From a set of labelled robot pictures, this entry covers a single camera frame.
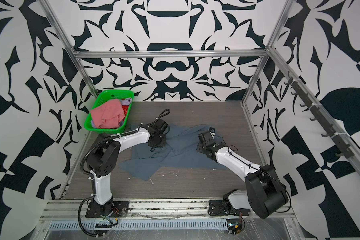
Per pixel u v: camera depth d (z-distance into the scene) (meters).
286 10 0.74
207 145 0.67
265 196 0.42
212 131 0.79
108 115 0.97
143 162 0.89
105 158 0.50
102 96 1.13
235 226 0.71
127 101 1.05
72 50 0.89
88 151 0.53
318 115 0.55
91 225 0.71
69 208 0.76
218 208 0.75
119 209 0.74
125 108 1.03
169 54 0.92
